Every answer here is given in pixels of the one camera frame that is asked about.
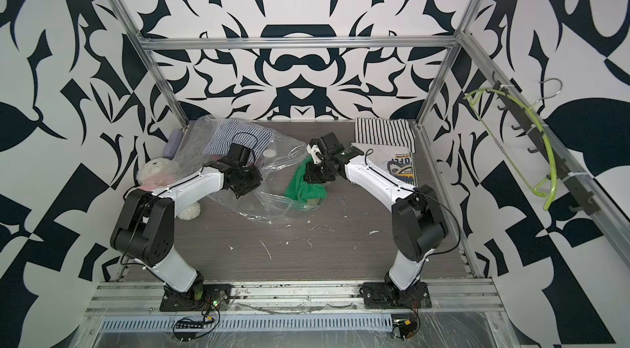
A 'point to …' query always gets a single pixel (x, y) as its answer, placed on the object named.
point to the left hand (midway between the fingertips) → (260, 176)
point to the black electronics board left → (187, 336)
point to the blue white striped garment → (230, 132)
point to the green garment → (299, 188)
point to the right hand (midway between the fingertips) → (305, 173)
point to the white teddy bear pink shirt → (155, 174)
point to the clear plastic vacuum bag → (281, 195)
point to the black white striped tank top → (385, 131)
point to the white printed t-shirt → (394, 162)
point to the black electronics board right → (406, 325)
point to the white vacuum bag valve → (269, 153)
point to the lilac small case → (173, 143)
